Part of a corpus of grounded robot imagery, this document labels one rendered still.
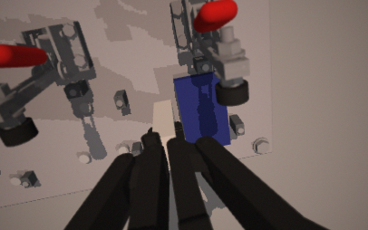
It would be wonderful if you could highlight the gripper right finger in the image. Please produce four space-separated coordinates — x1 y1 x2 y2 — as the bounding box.
162 100 329 230

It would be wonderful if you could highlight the beige fixture plate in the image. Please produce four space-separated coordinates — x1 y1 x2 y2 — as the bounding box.
0 0 273 207

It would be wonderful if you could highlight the grey toggle clamp with red handle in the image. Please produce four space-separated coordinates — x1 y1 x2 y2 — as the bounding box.
0 21 93 147

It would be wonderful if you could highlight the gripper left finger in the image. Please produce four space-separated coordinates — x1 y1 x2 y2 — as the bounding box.
64 101 170 230

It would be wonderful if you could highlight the dark blue rectangular plate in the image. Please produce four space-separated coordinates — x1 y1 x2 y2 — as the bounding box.
173 71 231 146

